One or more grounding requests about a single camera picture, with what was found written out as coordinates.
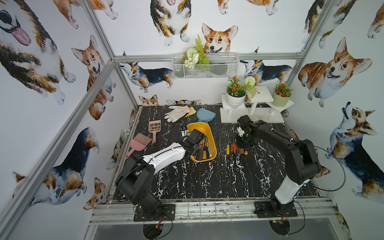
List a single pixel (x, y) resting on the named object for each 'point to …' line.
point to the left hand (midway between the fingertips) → (191, 140)
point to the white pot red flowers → (235, 102)
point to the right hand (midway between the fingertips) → (239, 144)
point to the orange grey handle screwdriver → (232, 148)
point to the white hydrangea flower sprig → (249, 87)
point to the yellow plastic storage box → (208, 149)
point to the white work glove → (177, 112)
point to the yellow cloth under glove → (192, 111)
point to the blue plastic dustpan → (204, 115)
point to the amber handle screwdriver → (241, 151)
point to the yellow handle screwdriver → (227, 149)
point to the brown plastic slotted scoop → (154, 127)
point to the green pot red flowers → (282, 94)
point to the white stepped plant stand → (257, 107)
